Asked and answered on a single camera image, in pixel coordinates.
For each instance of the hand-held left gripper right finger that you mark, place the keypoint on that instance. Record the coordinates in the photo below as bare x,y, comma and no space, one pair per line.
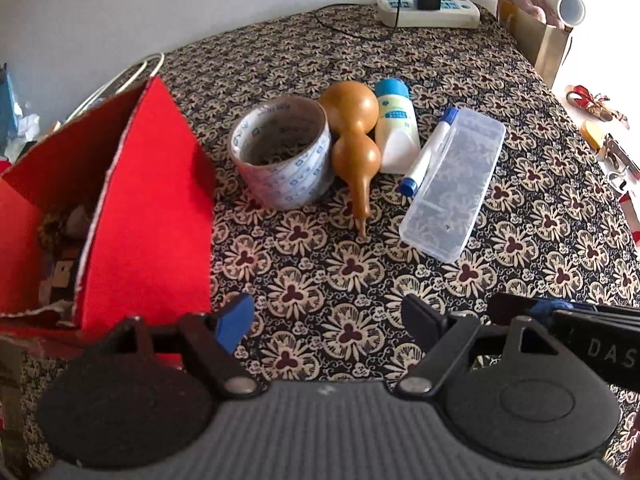
420,322

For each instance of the brown dried gourd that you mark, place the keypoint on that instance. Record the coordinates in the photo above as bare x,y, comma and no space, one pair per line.
350,110

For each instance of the gold paper bag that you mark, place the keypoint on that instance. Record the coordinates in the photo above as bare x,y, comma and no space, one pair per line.
535,40

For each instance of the brown pine cone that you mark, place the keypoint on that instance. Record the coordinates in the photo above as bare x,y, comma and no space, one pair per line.
52,227

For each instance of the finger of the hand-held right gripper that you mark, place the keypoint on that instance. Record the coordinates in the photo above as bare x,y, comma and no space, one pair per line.
510,307

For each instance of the red cardboard box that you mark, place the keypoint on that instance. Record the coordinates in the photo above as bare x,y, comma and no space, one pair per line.
150,210

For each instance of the small yellow object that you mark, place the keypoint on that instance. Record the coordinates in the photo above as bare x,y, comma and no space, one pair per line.
592,135

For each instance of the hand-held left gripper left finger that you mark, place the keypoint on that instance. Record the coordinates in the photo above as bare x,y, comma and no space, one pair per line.
232,325

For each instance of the floral patterned cloth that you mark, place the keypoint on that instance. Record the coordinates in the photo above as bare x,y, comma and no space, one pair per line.
350,280

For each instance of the white bottle with blue cap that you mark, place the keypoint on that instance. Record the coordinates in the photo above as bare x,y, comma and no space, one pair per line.
395,125

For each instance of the white power strip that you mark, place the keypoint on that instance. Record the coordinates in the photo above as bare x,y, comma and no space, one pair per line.
450,17

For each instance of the crumpled white plastic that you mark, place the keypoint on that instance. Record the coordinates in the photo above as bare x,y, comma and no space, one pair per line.
27,127

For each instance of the blue packet with clips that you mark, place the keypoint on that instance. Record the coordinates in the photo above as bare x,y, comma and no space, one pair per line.
7,105

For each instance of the red ribbon ornament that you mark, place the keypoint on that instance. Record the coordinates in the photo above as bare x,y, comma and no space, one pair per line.
595,105

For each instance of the blue white marker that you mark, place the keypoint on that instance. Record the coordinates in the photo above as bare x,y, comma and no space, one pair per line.
425,157

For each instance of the clear packing tape roll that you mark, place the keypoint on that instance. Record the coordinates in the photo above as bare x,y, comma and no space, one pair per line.
295,180

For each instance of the shiny metal object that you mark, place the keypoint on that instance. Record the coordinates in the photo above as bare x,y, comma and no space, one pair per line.
617,155

